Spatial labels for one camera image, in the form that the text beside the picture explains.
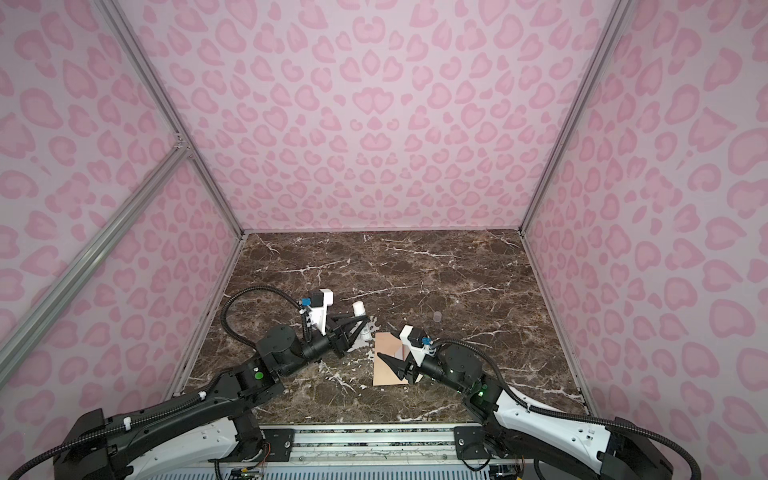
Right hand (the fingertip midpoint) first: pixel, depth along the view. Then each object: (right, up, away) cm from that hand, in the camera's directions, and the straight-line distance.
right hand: (388, 343), depth 71 cm
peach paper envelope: (-1, -6, +20) cm, 21 cm away
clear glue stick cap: (+15, +1, +25) cm, 29 cm away
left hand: (-5, +8, -4) cm, 10 cm away
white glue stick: (-6, +9, -4) cm, 12 cm away
